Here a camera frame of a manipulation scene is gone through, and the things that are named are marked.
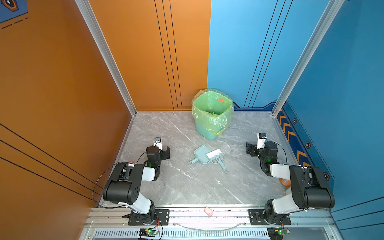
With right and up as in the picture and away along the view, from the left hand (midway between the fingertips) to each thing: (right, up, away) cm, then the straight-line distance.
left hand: (159, 145), depth 95 cm
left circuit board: (0, -39, -24) cm, 46 cm away
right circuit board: (+62, -39, -24) cm, 78 cm away
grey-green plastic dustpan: (+27, -6, 0) cm, 27 cm away
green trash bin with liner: (+35, +23, +12) cm, 44 cm away
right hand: (+59, +1, -1) cm, 59 cm away
